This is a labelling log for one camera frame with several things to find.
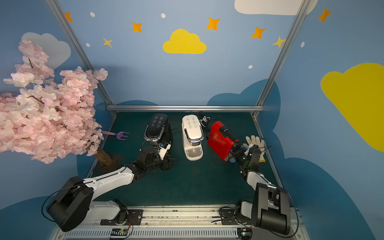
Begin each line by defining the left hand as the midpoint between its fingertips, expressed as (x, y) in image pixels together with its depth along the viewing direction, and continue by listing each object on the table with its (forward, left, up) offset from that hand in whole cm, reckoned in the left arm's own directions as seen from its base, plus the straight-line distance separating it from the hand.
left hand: (174, 156), depth 86 cm
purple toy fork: (+21, +44, -11) cm, 50 cm away
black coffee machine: (+9, +8, +12) cm, 18 cm away
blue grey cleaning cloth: (+1, -34, -3) cm, 34 cm away
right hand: (+8, -37, 0) cm, 37 cm away
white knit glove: (+18, -56, -10) cm, 60 cm away
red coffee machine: (+11, -28, +3) cm, 31 cm away
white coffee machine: (+8, -11, +11) cm, 18 cm away
